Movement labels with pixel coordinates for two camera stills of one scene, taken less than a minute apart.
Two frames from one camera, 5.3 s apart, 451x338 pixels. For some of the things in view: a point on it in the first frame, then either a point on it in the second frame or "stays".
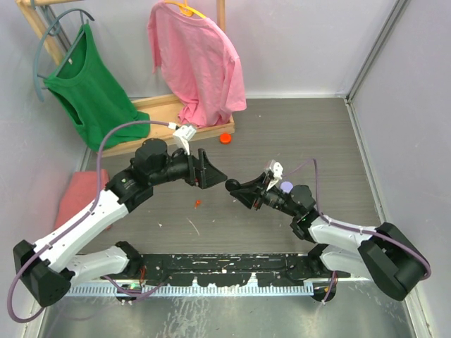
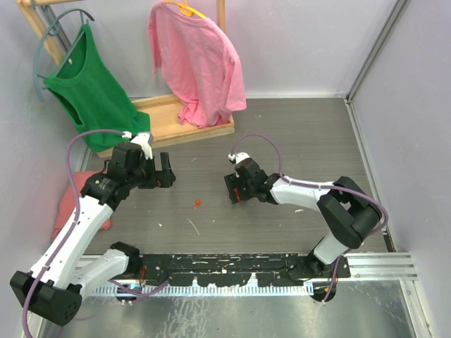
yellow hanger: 185,10 stays
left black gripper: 203,173 -> 161,178
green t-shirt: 86,89 stays
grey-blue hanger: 37,86 stays
